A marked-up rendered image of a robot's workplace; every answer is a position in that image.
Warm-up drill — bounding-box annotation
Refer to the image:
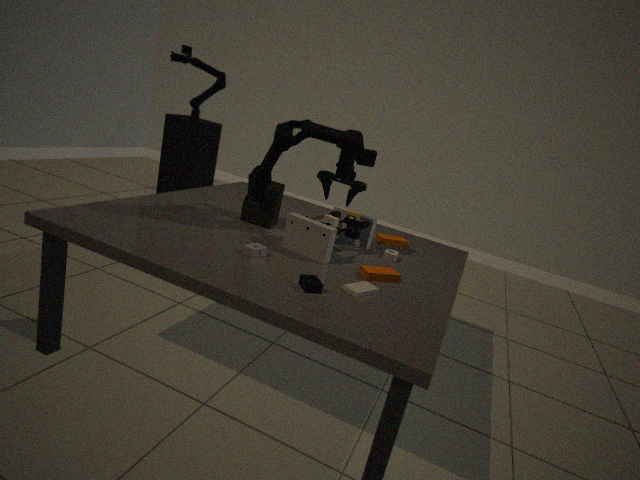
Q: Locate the beige flat block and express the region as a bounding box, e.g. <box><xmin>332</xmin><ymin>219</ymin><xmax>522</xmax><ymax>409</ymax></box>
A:
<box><xmin>342</xmin><ymin>281</ymin><xmax>379</xmax><ymax>297</ymax></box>

